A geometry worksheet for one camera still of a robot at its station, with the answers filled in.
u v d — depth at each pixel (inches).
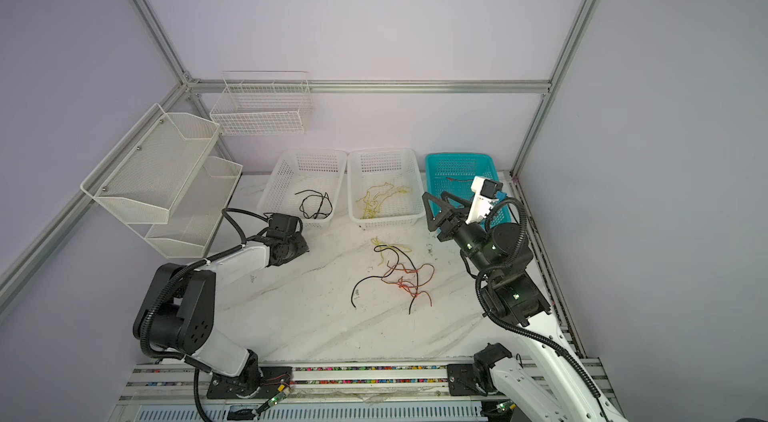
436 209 23.0
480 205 21.1
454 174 46.7
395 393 28.8
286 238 29.6
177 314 17.8
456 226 21.0
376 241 39.8
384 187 45.2
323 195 43.8
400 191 45.0
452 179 46.9
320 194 44.2
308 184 46.6
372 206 42.3
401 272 36.6
